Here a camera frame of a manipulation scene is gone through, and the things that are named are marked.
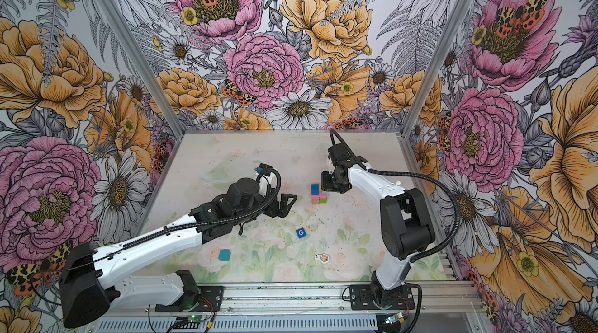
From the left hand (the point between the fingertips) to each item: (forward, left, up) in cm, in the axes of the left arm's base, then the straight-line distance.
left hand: (283, 200), depth 76 cm
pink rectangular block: (+10, -12, -16) cm, 22 cm away
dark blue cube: (+12, -11, -13) cm, 21 cm away
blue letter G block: (-4, -6, -18) cm, 19 cm away
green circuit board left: (-29, +27, -19) cm, 44 cm away
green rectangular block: (+9, -14, -18) cm, 25 cm away
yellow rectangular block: (+12, -13, -13) cm, 22 cm away
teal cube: (-11, +22, -20) cm, 31 cm away
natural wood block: (+9, -11, -17) cm, 22 cm away
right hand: (+9, -15, -11) cm, 21 cm away
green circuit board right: (-30, -34, -19) cm, 49 cm away
